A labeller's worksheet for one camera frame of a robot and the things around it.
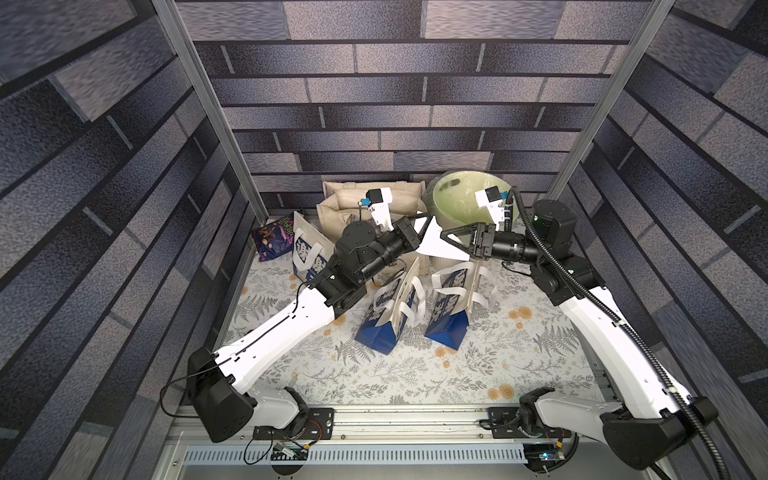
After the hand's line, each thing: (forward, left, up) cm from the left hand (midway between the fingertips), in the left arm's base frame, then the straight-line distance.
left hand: (436, 215), depth 59 cm
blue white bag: (-9, +9, -24) cm, 27 cm away
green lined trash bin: (+28, -10, -20) cm, 35 cm away
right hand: (-3, -1, -4) cm, 5 cm away
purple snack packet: (+27, +52, -39) cm, 70 cm away
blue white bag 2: (-5, -9, -22) cm, 24 cm away
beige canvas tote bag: (+22, +25, -19) cm, 38 cm away
